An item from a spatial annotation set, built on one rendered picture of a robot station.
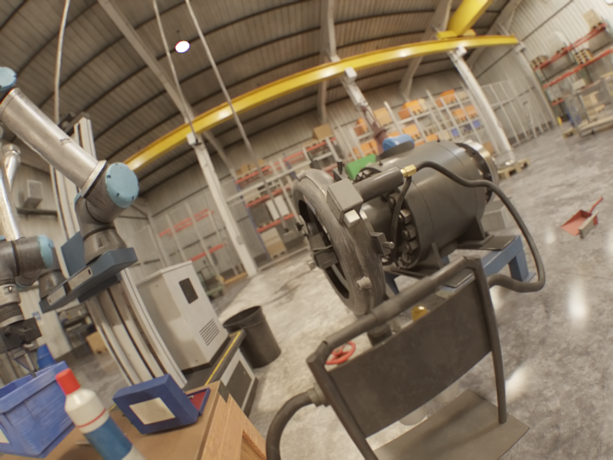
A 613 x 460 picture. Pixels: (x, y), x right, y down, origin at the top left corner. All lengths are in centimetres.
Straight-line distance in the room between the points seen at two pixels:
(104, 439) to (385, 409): 50
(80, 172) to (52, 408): 68
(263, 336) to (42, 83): 957
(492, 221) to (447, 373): 205
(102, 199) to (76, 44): 831
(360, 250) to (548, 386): 82
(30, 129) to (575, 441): 170
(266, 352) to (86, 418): 149
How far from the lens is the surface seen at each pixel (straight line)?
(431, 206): 119
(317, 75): 991
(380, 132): 572
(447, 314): 54
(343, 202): 84
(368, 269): 95
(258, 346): 178
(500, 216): 247
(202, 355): 132
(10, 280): 74
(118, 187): 92
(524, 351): 110
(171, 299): 128
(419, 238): 117
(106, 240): 103
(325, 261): 108
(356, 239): 91
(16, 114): 99
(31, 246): 77
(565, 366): 102
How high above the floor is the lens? 74
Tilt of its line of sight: 1 degrees down
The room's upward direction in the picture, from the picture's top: 25 degrees counter-clockwise
